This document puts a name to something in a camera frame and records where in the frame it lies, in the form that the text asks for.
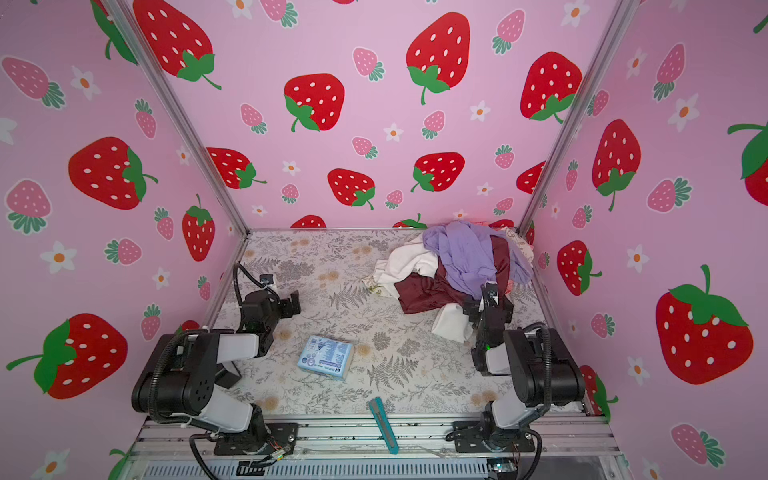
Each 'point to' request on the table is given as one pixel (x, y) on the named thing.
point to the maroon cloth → (417, 290)
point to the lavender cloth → (466, 250)
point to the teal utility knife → (377, 404)
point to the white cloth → (412, 257)
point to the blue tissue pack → (327, 356)
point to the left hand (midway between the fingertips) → (282, 292)
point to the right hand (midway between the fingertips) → (490, 294)
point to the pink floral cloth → (522, 245)
